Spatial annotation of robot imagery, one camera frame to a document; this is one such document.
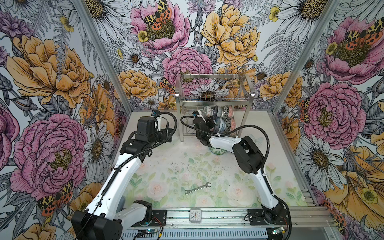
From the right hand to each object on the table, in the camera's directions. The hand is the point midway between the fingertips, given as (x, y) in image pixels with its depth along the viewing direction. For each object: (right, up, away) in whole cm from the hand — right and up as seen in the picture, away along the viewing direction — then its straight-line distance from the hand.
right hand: (212, 119), depth 100 cm
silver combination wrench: (-15, -40, -17) cm, 46 cm away
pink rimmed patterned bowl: (+14, +6, +7) cm, 17 cm away
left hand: (-28, -8, -23) cm, 37 cm away
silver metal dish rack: (+7, +14, +19) cm, 24 cm away
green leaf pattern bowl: (+3, -20, -3) cm, 21 cm away
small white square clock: (-11, -47, -26) cm, 55 cm away
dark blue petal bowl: (+3, +6, +12) cm, 14 cm away
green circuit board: (-34, -55, -28) cm, 70 cm away
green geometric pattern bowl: (-3, +7, +5) cm, 9 cm away
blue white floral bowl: (+5, -4, -3) cm, 7 cm away
